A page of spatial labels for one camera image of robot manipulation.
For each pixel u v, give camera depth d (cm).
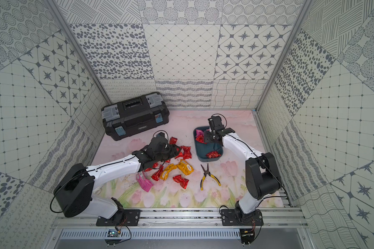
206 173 89
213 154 93
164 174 84
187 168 88
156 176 86
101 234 70
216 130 67
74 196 43
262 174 46
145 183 82
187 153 93
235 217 73
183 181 84
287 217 77
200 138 101
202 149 97
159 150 67
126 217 73
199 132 101
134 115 96
